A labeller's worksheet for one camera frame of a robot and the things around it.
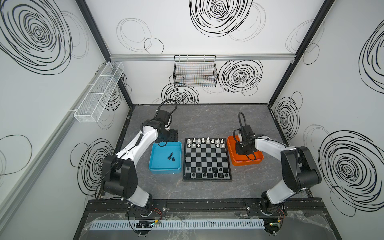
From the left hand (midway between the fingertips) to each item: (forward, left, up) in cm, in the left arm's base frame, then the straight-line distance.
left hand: (172, 137), depth 87 cm
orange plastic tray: (-10, -40, -5) cm, 42 cm away
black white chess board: (-8, -21, -11) cm, 25 cm away
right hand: (-1, -40, -11) cm, 42 cm away
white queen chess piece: (+4, -22, -9) cm, 24 cm away
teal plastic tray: (-9, +3, -12) cm, 15 cm away
